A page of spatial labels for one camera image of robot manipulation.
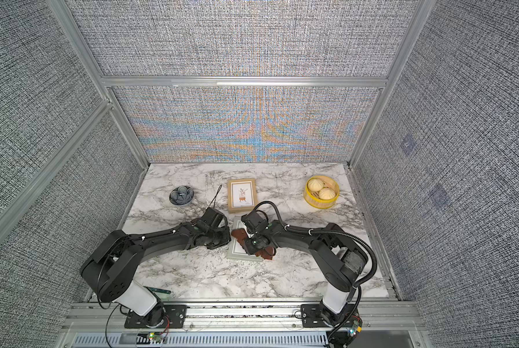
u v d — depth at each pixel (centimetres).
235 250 88
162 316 71
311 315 73
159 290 79
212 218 72
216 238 77
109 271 44
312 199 100
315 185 103
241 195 106
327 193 100
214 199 107
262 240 66
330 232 50
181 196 103
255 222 72
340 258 48
